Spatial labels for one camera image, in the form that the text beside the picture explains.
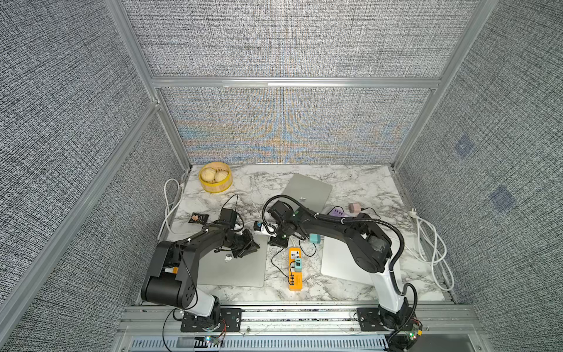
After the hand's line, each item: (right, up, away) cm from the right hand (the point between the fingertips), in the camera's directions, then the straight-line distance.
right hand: (271, 233), depth 92 cm
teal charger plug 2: (+18, -2, -2) cm, 18 cm away
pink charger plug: (+38, +10, +8) cm, 40 cm away
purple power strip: (+29, +8, +6) cm, 31 cm away
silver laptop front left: (-20, -12, -7) cm, 24 cm away
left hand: (-3, -4, -4) cm, 7 cm away
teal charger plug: (+10, -8, -14) cm, 19 cm away
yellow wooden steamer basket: (-27, +20, +15) cm, 37 cm away
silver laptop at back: (+20, +16, +16) cm, 30 cm away
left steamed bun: (-32, +25, +17) cm, 45 cm away
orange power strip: (+9, -15, -13) cm, 22 cm away
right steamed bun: (-26, +25, +15) cm, 39 cm away
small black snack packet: (-33, +6, +6) cm, 34 cm away
